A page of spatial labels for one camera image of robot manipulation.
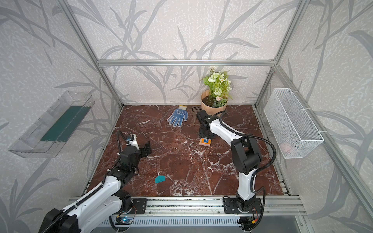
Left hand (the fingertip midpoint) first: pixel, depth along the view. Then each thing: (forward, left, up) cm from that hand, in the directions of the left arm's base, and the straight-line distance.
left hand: (145, 138), depth 85 cm
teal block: (-20, -10, -12) cm, 25 cm away
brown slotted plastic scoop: (+33, -29, -12) cm, 46 cm away
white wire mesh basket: (-7, -72, +23) cm, 76 cm away
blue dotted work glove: (+29, -16, -14) cm, 36 cm away
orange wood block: (+2, -35, -10) cm, 37 cm away
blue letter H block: (+3, -37, -8) cm, 38 cm away
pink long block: (+3, -36, -9) cm, 37 cm away
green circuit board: (-39, +5, -13) cm, 42 cm away
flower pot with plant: (+30, -44, +3) cm, 53 cm away
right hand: (+9, -36, -6) cm, 38 cm away
